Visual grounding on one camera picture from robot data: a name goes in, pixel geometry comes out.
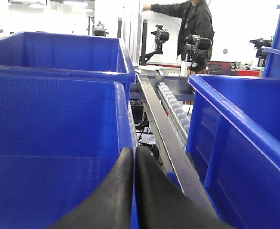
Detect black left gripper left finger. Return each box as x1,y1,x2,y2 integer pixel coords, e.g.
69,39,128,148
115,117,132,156
48,147,134,229

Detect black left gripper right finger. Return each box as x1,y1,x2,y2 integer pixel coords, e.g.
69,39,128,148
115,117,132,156
135,146,236,229

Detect steel roller rack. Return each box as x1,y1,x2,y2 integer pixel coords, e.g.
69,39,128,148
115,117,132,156
129,73,223,220

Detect red cabinet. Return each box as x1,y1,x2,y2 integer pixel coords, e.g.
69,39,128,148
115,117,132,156
206,61,260,77

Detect person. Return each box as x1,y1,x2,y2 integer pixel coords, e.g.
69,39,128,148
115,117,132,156
142,0,215,72

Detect black devices with cables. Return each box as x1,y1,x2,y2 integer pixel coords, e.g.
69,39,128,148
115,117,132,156
130,99,160,165

